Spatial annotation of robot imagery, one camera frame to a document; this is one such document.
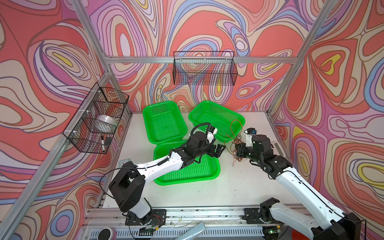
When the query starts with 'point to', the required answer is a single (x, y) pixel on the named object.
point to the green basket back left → (164, 123)
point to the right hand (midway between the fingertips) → (236, 148)
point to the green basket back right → (228, 123)
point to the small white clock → (122, 162)
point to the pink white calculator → (277, 149)
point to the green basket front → (207, 168)
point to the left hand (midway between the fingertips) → (221, 143)
